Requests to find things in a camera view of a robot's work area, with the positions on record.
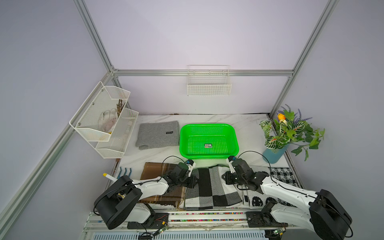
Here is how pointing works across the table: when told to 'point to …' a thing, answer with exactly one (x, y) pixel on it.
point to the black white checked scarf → (211, 190)
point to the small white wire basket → (208, 80)
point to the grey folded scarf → (153, 135)
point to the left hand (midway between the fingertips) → (197, 182)
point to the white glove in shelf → (107, 120)
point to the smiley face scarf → (255, 198)
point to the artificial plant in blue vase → (289, 128)
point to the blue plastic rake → (118, 176)
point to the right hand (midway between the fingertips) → (223, 178)
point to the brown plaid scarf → (175, 196)
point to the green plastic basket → (208, 141)
